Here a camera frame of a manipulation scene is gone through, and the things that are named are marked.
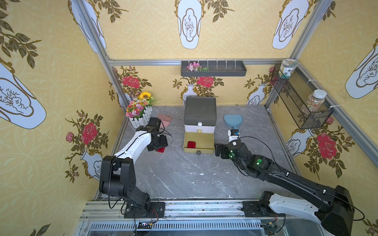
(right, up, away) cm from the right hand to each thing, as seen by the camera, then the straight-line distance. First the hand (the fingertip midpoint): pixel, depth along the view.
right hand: (223, 142), depth 80 cm
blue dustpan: (+15, +12, +34) cm, 39 cm away
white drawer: (-12, +6, +13) cm, 19 cm away
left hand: (-39, -3, +10) cm, 41 cm away
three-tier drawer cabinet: (-12, +22, +13) cm, 28 cm away
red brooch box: (-34, -4, +1) cm, 34 cm away
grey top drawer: (-12, +13, +9) cm, 19 cm away
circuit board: (-40, -40, -7) cm, 57 cm away
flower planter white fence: (-53, +11, +21) cm, 59 cm away
